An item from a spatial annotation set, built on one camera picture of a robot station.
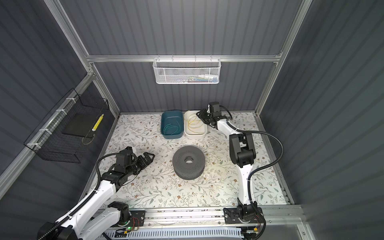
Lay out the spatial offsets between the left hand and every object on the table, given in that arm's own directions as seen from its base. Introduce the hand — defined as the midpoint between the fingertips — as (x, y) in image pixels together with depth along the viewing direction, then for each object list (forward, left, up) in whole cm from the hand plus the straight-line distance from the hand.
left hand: (150, 159), depth 84 cm
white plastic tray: (+21, -22, -4) cm, 30 cm away
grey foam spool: (+2, -22, -10) cm, 24 cm away
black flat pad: (+11, +32, +19) cm, 39 cm away
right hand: (+30, -30, +4) cm, 42 cm away
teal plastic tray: (+40, -8, -7) cm, 42 cm away
